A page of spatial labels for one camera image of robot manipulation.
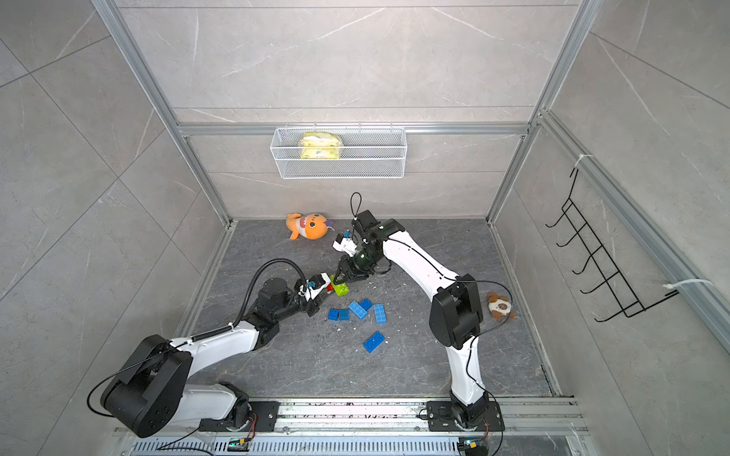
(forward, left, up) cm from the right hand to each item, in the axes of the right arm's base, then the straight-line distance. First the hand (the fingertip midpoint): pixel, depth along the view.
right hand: (342, 281), depth 81 cm
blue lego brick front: (-12, -9, -16) cm, 22 cm away
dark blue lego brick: (-4, +1, -15) cm, 15 cm away
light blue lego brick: (-3, -11, -16) cm, 20 cm away
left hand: (+2, +4, -2) cm, 4 cm away
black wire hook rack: (-11, -65, +13) cm, 68 cm away
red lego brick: (-6, +3, +6) cm, 9 cm away
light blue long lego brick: (-1, -4, -16) cm, 16 cm away
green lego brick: (-3, 0, +1) cm, 3 cm away
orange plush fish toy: (+30, +14, -8) cm, 34 cm away
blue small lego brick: (-3, +4, -15) cm, 16 cm away
